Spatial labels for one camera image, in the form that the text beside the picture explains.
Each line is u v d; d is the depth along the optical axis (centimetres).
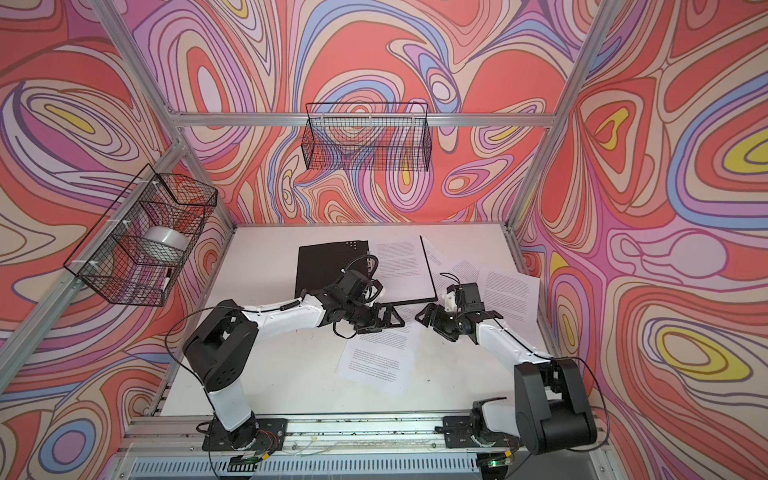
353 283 72
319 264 108
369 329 79
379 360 86
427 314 80
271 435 73
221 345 48
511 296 99
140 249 71
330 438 73
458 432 73
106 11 68
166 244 71
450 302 83
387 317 77
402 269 108
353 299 74
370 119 88
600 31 72
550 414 42
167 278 73
